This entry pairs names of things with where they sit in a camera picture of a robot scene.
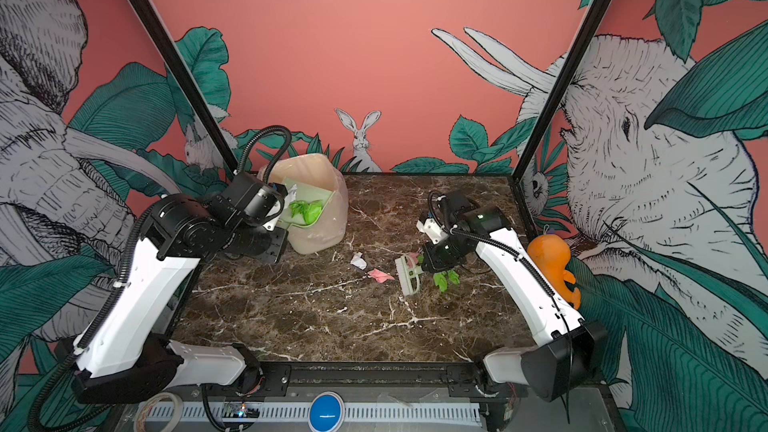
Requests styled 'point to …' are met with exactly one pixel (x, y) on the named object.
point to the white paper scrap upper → (359, 261)
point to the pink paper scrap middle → (380, 276)
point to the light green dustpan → (304, 192)
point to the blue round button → (326, 412)
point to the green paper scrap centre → (441, 280)
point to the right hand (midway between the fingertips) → (421, 263)
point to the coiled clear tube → (141, 415)
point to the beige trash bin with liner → (315, 170)
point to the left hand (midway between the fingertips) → (281, 242)
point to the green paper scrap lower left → (310, 211)
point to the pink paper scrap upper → (415, 257)
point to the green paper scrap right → (453, 276)
